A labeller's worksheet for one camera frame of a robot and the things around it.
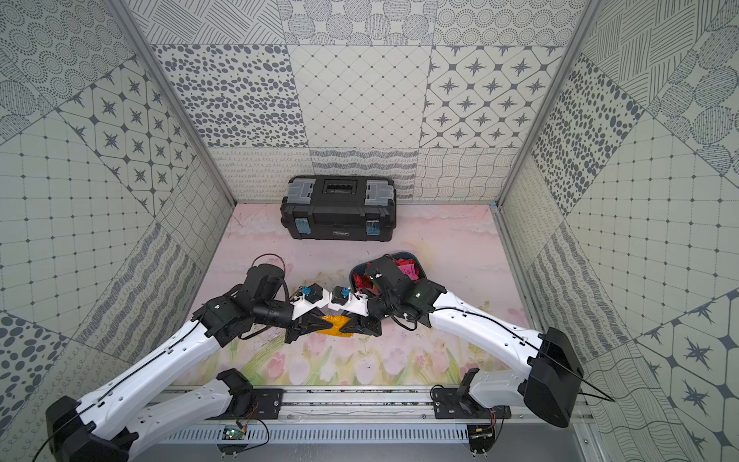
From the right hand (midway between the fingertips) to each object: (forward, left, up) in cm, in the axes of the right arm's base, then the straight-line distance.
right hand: (347, 321), depth 71 cm
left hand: (0, +4, +3) cm, 5 cm away
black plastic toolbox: (+40, +5, +1) cm, 40 cm away
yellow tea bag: (-1, +2, +4) cm, 5 cm away
